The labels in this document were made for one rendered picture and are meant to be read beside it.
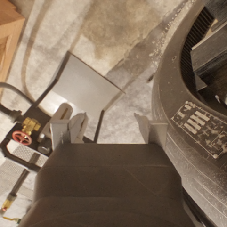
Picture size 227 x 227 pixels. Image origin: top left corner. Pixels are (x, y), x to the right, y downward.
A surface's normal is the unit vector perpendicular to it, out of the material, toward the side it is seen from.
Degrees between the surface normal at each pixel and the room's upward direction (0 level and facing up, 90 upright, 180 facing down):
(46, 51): 0
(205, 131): 90
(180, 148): 86
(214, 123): 90
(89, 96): 0
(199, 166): 86
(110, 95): 0
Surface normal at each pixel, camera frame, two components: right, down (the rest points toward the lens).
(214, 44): -0.79, -0.53
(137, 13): -0.11, 0.62
